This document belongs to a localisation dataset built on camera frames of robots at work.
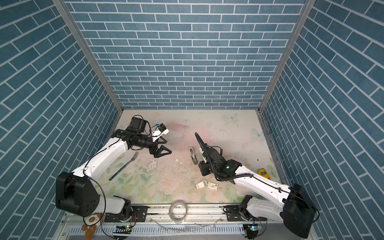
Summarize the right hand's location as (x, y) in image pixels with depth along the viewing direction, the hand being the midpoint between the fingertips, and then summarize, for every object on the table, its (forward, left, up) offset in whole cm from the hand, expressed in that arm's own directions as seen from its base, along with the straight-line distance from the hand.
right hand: (198, 163), depth 80 cm
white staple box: (-8, -8, -10) cm, 15 cm away
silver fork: (+6, +41, -9) cm, 42 cm away
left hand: (+5, +17, +8) cm, 19 cm away
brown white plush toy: (-30, +48, -7) cm, 57 cm away
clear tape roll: (-26, +9, -7) cm, 28 cm away
